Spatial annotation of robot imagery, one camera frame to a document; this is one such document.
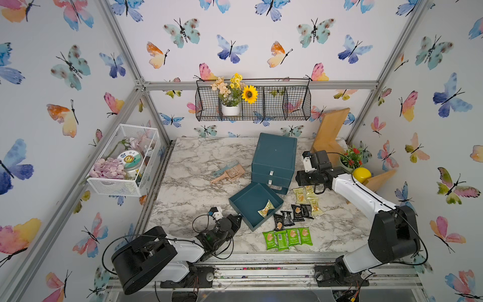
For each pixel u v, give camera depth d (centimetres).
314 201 93
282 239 82
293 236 83
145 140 79
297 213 89
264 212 89
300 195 96
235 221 77
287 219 88
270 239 82
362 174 83
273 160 83
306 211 89
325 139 107
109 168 60
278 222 87
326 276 73
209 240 68
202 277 74
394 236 43
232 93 86
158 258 43
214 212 80
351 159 87
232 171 107
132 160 66
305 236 83
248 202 95
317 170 74
